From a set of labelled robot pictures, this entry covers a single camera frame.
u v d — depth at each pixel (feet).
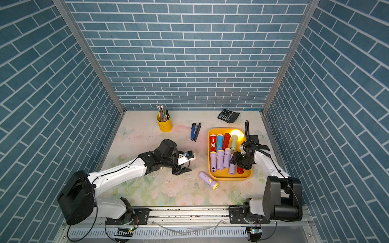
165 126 3.38
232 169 2.84
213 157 2.99
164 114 3.36
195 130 3.49
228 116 3.79
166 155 2.11
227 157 3.00
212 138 3.27
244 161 2.48
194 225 2.37
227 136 3.33
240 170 2.84
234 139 3.34
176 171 2.35
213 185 2.65
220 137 3.33
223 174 2.84
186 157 2.23
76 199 1.36
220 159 2.99
